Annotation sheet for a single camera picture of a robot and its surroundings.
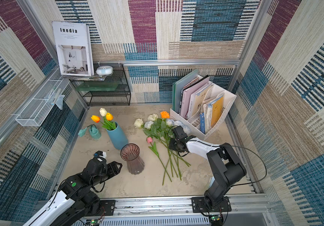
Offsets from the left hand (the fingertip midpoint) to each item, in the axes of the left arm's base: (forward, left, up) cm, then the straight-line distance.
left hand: (119, 166), depth 78 cm
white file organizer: (+33, -46, -6) cm, 57 cm away
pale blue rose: (+31, -13, -4) cm, 34 cm away
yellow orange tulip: (+17, +5, +14) cm, 23 cm away
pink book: (+36, -38, +19) cm, 56 cm away
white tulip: (+20, +7, +22) cm, 30 cm away
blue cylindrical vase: (+15, +2, +6) cm, 16 cm away
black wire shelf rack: (+62, +11, -4) cm, 63 cm away
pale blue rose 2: (+34, -29, -5) cm, 45 cm away
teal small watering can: (+25, +22, -4) cm, 33 cm away
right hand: (+17, -29, -6) cm, 34 cm away
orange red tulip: (+17, +10, +20) cm, 28 cm away
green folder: (+42, -34, +21) cm, 58 cm away
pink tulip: (+15, -18, -8) cm, 25 cm away
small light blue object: (-6, -51, -7) cm, 52 cm away
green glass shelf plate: (+53, +23, +14) cm, 60 cm away
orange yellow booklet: (+29, -56, +9) cm, 64 cm away
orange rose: (+41, -25, -4) cm, 48 cm away
